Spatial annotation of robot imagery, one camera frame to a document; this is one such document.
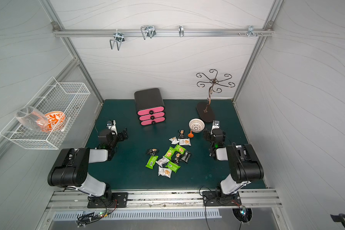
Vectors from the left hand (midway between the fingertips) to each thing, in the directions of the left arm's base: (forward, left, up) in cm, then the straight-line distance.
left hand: (120, 128), depth 94 cm
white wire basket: (+5, +24, +24) cm, 34 cm away
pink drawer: (+9, -20, +3) cm, 22 cm away
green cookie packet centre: (-14, -34, -6) cm, 37 cm away
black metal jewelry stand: (+22, -60, -5) cm, 64 cm away
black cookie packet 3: (-16, -44, -6) cm, 47 cm away
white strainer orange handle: (+8, -52, -6) cm, 53 cm away
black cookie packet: (-14, -23, -5) cm, 27 cm away
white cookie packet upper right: (-6, -43, -6) cm, 44 cm away
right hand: (+2, -64, -1) cm, 64 cm away
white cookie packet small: (-6, -36, -4) cm, 37 cm away
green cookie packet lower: (-22, -36, -6) cm, 43 cm away
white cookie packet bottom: (-25, -31, -6) cm, 41 cm away
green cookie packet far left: (-20, -23, -5) cm, 31 cm away
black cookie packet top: (0, -41, -6) cm, 41 cm away
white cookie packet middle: (-20, -29, -5) cm, 36 cm away
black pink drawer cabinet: (+11, -20, +11) cm, 25 cm away
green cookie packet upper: (-11, -40, -6) cm, 42 cm away
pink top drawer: (+9, -20, +8) cm, 24 cm away
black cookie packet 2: (-16, -38, -5) cm, 42 cm away
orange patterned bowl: (-13, +20, +26) cm, 35 cm away
